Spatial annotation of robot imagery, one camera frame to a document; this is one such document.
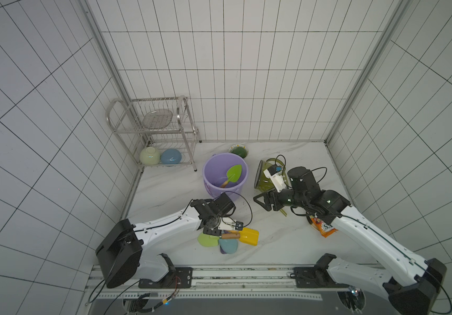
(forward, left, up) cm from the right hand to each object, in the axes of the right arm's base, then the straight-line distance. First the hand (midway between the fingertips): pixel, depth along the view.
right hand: (253, 198), depth 71 cm
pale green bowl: (+28, +53, -12) cm, 61 cm away
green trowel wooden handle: (-10, +16, -20) cm, 28 cm away
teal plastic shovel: (-11, +8, -21) cm, 25 cm away
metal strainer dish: (+38, +47, +5) cm, 61 cm away
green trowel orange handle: (+19, +8, -13) cm, 25 cm away
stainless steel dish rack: (+50, +57, -15) cm, 77 cm away
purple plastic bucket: (+21, +13, -14) cm, 28 cm away
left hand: (-4, +17, -17) cm, 24 cm away
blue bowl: (+30, +43, -14) cm, 54 cm away
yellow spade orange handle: (-7, 0, -23) cm, 24 cm away
